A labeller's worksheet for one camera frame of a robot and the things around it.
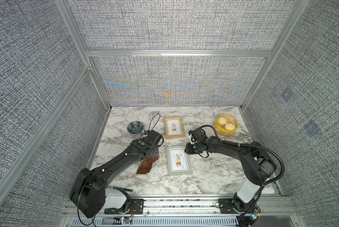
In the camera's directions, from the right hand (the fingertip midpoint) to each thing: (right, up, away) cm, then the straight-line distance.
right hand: (185, 147), depth 92 cm
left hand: (-19, 0, -9) cm, 21 cm away
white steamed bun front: (+32, +13, +8) cm, 36 cm away
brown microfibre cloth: (-24, -8, -14) cm, 28 cm away
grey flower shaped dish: (-36, +12, +11) cm, 40 cm away
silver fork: (-37, -21, -13) cm, 45 cm away
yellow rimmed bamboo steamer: (+25, +11, +8) cm, 29 cm away
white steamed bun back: (+28, +17, +10) cm, 34 cm away
